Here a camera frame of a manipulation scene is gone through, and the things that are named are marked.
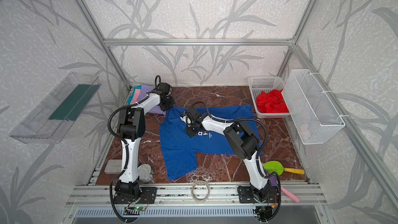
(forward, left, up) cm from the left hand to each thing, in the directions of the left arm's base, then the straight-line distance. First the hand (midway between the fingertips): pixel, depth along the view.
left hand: (174, 99), depth 108 cm
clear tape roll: (-59, -19, -1) cm, 62 cm away
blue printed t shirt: (-37, -8, -2) cm, 37 cm away
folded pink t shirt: (+4, +29, -1) cm, 29 cm away
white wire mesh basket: (-35, -67, +32) cm, 82 cm away
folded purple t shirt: (+5, +21, +4) cm, 22 cm away
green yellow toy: (-44, -61, 0) cm, 75 cm away
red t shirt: (-2, -69, +1) cm, 69 cm away
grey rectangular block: (-45, +25, 0) cm, 52 cm away
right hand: (-20, -12, -1) cm, 24 cm away
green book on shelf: (-28, +32, +33) cm, 54 cm away
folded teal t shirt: (+10, +35, -6) cm, 37 cm away
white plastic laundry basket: (+23, -73, -6) cm, 77 cm away
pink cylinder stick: (-58, -64, 0) cm, 87 cm away
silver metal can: (-49, +6, +3) cm, 49 cm away
